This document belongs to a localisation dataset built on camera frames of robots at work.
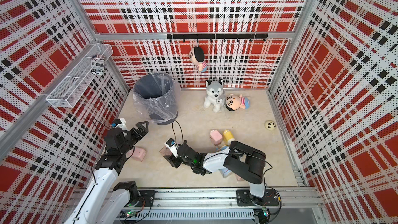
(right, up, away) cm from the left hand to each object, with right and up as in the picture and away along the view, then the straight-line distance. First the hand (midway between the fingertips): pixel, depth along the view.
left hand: (147, 126), depth 81 cm
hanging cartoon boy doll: (+26, +40, +10) cm, 49 cm away
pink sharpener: (+37, -8, +8) cm, 39 cm away
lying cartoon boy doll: (+50, +13, +21) cm, 56 cm away
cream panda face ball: (+72, -2, +15) cm, 74 cm away
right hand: (+12, -14, +2) cm, 19 cm away
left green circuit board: (-4, -38, -12) cm, 40 cm away
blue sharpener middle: (+42, -13, +4) cm, 44 cm away
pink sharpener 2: (-4, -15, -1) cm, 15 cm away
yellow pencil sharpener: (+44, -7, +7) cm, 45 cm away
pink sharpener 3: (+49, -26, -3) cm, 56 cm away
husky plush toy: (+37, +17, +15) cm, 44 cm away
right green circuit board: (+57, -37, -15) cm, 69 cm away
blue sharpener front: (+41, -22, -6) cm, 47 cm away
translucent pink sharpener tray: (+10, -14, +1) cm, 17 cm away
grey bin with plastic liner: (-1, +17, +18) cm, 24 cm away
